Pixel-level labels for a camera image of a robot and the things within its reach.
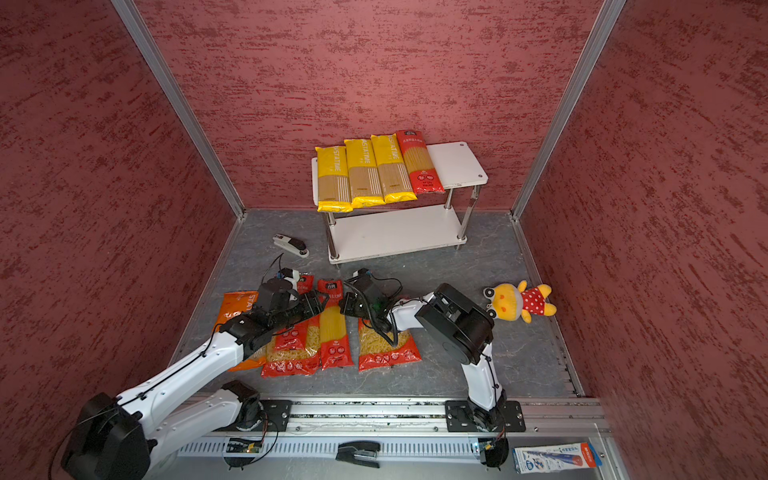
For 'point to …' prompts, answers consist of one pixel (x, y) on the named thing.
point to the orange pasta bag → (233, 304)
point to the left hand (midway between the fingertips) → (322, 305)
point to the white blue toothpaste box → (550, 458)
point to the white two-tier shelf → (412, 230)
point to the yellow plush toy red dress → (510, 302)
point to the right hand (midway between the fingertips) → (335, 309)
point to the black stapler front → (359, 452)
